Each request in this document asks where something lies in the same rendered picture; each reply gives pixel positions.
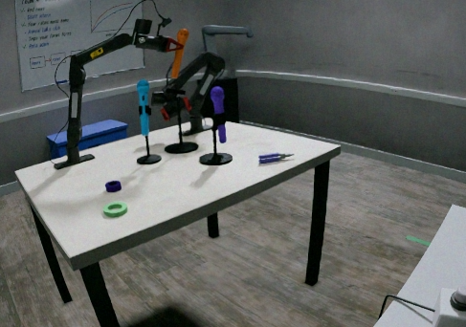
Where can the blue microphone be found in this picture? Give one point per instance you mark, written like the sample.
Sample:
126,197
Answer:
142,88

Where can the purple microphone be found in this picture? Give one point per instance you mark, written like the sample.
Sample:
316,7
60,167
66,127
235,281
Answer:
217,96

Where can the dark blue ring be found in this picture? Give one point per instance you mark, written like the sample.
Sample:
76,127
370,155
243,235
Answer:
113,186

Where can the orange microphone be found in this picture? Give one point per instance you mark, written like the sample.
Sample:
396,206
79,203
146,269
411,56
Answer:
182,37

